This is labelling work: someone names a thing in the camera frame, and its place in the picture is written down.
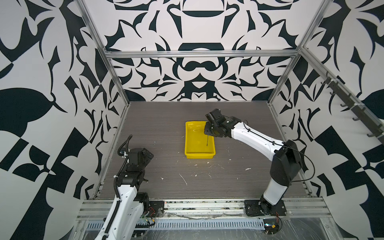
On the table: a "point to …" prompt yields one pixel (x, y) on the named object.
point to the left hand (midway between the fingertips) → (142, 153)
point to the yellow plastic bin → (195, 146)
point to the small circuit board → (271, 226)
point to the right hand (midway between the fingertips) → (207, 129)
